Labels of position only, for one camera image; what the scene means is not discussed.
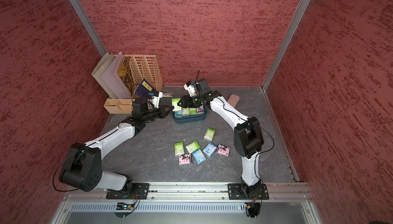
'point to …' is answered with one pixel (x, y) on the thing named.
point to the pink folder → (113, 80)
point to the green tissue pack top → (185, 111)
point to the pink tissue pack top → (200, 110)
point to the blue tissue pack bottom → (199, 156)
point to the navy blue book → (144, 89)
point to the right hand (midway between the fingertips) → (181, 106)
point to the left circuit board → (122, 206)
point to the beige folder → (108, 60)
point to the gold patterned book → (126, 75)
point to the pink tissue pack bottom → (185, 159)
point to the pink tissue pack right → (223, 150)
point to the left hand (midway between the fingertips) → (173, 109)
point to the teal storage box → (191, 118)
